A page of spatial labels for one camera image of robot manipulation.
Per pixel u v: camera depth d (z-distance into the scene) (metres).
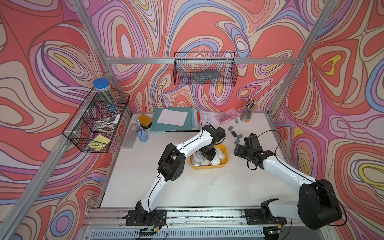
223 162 0.89
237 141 1.02
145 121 1.08
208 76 0.89
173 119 1.13
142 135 0.98
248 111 1.08
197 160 0.89
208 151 0.80
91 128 0.74
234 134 1.08
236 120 1.15
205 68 0.97
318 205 0.41
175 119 1.12
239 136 1.05
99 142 0.63
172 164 0.57
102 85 0.70
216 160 0.88
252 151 0.67
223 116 1.17
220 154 0.92
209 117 1.18
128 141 1.06
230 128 1.11
